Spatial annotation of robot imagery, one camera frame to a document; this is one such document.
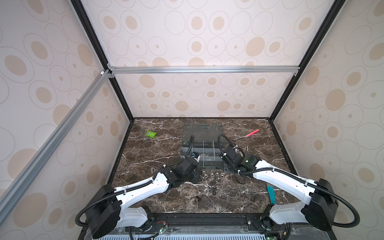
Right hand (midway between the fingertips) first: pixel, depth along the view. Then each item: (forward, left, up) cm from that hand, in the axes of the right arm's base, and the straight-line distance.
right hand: (227, 165), depth 82 cm
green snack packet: (+30, +50, -8) cm, 59 cm away
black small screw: (-14, +17, -10) cm, 24 cm away
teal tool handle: (-13, -25, -11) cm, 30 cm away
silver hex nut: (-1, +12, -10) cm, 15 cm away
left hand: (-3, +14, 0) cm, 15 cm away
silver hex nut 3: (-1, +5, -10) cm, 11 cm away
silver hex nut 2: (-1, +8, -10) cm, 13 cm away
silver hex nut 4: (-2, +2, -10) cm, 11 cm away
